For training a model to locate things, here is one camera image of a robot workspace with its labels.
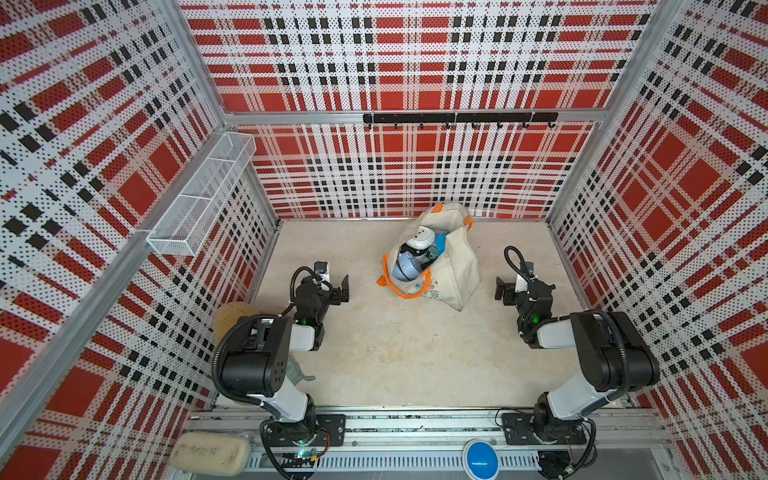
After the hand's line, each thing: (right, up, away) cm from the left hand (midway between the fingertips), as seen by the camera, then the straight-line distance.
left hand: (336, 274), depth 95 cm
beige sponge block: (-23, -39, -27) cm, 53 cm away
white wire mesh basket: (-46, +15, -4) cm, 49 cm away
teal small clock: (+33, +10, -10) cm, 36 cm away
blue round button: (+40, -42, -25) cm, 63 cm away
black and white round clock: (+27, +11, +2) cm, 29 cm away
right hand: (+58, -1, +1) cm, 58 cm away
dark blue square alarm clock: (+23, +3, -5) cm, 24 cm away
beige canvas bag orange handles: (+37, 0, -6) cm, 37 cm away
